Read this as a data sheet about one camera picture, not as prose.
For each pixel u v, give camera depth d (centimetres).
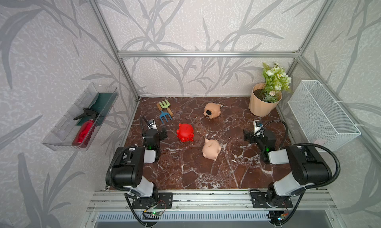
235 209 73
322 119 64
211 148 85
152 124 80
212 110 101
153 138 70
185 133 91
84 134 58
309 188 49
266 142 73
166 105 115
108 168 44
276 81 88
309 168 46
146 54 94
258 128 81
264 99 99
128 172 45
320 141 71
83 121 65
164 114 108
